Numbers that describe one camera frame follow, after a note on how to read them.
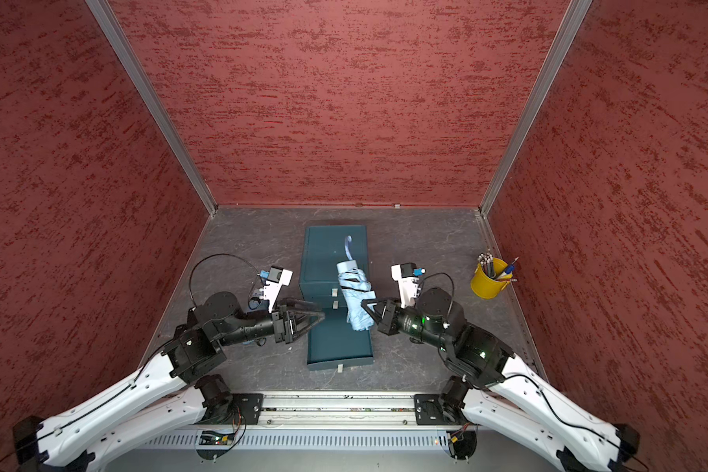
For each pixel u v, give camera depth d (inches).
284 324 21.2
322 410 29.8
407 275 22.7
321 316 22.3
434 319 18.2
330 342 32.7
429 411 29.1
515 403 18.3
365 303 24.7
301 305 25.1
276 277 22.7
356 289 24.9
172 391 19.3
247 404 29.3
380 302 22.8
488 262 33.4
